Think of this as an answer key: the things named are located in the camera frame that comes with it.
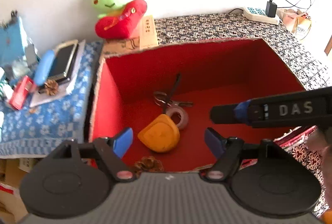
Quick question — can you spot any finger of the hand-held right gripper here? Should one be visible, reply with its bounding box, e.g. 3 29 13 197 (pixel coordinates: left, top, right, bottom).
210 100 251 125

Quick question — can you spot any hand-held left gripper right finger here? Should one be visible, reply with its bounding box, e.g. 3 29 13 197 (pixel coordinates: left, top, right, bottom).
204 128 286 181

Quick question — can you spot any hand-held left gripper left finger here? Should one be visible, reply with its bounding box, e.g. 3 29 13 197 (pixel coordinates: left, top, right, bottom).
53 128 137 182

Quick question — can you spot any brown pine cone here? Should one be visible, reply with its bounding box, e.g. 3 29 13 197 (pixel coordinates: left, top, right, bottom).
44 79 60 96
133 156 164 172

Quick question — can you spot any small clear tape roll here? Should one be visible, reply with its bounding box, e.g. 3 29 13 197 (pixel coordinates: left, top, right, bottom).
166 107 189 130

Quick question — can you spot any yellow plastic case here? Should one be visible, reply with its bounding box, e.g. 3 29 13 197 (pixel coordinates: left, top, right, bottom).
137 114 180 153

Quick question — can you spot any metal key bunch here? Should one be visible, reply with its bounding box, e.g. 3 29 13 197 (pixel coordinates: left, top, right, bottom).
154 91 194 108

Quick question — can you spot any red patterned cardboard box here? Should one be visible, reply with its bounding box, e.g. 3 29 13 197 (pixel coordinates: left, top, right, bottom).
88 38 322 173

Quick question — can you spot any blue patterned cloth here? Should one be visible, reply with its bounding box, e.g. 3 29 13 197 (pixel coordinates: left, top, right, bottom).
0 41 103 157

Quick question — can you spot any floral tablecloth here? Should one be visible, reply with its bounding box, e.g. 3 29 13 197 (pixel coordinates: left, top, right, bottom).
154 13 332 214

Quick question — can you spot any white paper sheet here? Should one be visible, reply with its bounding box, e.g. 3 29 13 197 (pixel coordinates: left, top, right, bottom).
29 40 86 108

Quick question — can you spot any brown illustrated book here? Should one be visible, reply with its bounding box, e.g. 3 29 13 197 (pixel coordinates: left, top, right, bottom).
101 37 142 57

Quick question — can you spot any black smartphone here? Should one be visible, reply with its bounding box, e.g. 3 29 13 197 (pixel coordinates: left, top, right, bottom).
48 43 79 82

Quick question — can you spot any black charger plug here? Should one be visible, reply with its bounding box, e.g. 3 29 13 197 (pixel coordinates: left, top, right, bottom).
266 1 277 18

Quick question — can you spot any white power strip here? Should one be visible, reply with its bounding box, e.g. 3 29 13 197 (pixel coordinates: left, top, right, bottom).
242 6 280 25

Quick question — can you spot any blue glasses case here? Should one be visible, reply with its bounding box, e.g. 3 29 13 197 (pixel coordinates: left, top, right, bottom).
34 50 55 86

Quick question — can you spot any red packet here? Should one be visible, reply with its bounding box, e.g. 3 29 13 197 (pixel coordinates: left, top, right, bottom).
9 76 37 110

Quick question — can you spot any brown cardboard box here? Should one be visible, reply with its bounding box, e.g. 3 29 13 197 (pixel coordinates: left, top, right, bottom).
0 158 29 214

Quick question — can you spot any red heart plush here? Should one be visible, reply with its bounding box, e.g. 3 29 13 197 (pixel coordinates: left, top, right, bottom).
95 0 148 39

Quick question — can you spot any green frog plush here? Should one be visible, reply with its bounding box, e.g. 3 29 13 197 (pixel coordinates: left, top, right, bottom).
92 0 127 18

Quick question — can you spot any light blue box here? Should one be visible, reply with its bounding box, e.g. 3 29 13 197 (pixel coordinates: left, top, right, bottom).
0 10 29 69

